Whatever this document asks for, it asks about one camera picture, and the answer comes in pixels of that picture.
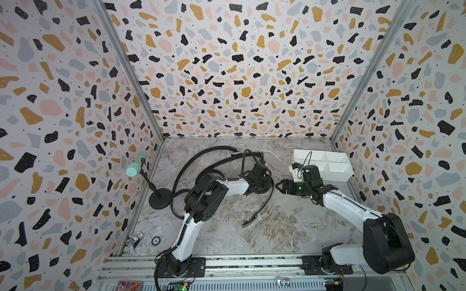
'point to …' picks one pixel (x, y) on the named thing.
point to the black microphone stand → (160, 198)
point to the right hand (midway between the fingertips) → (284, 186)
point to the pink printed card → (129, 285)
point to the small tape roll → (156, 240)
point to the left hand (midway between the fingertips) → (276, 181)
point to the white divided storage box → (334, 166)
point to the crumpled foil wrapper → (281, 281)
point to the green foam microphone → (133, 168)
